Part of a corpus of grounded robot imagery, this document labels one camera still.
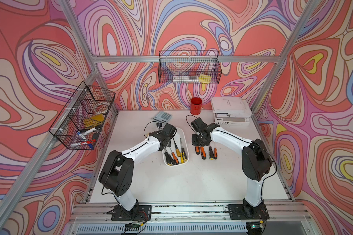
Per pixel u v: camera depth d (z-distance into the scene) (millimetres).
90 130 712
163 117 1139
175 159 901
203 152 931
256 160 499
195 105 1116
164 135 691
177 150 931
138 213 732
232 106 1098
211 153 933
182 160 907
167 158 895
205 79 908
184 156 901
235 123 1081
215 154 931
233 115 1079
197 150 885
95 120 700
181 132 936
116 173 455
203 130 687
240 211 720
